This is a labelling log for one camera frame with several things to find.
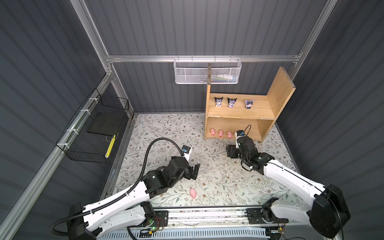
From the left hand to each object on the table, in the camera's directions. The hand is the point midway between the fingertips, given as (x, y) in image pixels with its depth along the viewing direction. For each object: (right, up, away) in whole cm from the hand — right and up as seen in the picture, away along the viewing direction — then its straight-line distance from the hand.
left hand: (192, 161), depth 74 cm
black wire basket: (-50, +14, -1) cm, 52 cm away
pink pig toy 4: (+24, +12, +23) cm, 36 cm away
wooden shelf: (+35, +24, +9) cm, 43 cm away
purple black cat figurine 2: (+22, +31, +8) cm, 39 cm away
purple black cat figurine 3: (+31, +30, +7) cm, 44 cm away
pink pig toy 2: (+13, +14, +25) cm, 32 cm away
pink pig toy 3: (+18, +13, +25) cm, 34 cm away
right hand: (+23, +5, +11) cm, 26 cm away
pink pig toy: (0, -19, +7) cm, 20 cm away
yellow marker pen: (-38, +8, -5) cm, 39 cm away
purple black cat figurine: (+15, +32, +9) cm, 36 cm away
